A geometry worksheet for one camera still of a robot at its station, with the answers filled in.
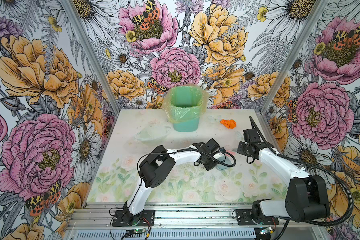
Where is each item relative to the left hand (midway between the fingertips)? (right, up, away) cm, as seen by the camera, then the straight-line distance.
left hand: (209, 166), depth 91 cm
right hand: (+19, +8, -3) cm, 21 cm away
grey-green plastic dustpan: (+4, +7, -16) cm, 18 cm away
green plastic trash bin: (-14, +37, +6) cm, 40 cm away
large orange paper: (+19, +26, +21) cm, 38 cm away
